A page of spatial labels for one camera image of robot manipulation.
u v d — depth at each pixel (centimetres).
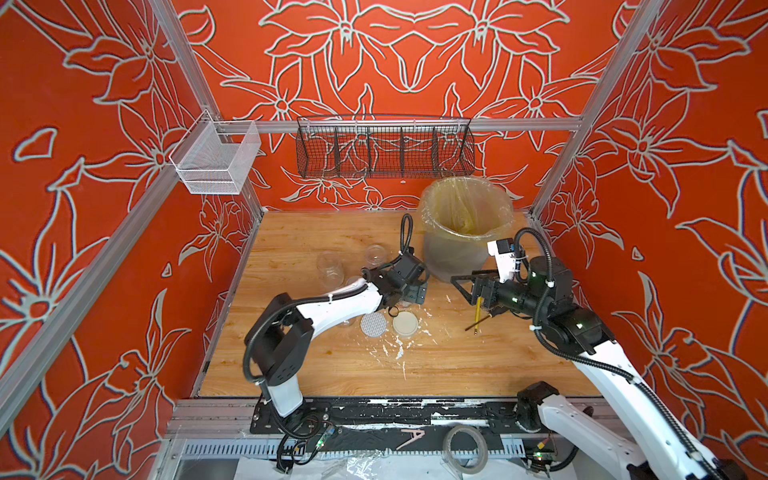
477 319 90
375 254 103
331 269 92
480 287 59
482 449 67
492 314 90
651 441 39
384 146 97
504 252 59
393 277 66
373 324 88
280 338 45
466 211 97
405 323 88
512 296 58
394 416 74
